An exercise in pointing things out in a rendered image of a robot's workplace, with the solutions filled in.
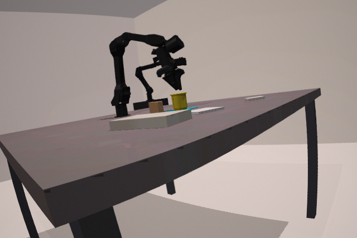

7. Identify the beige flat slab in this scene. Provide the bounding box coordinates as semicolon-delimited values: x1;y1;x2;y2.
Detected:
109;109;192;131

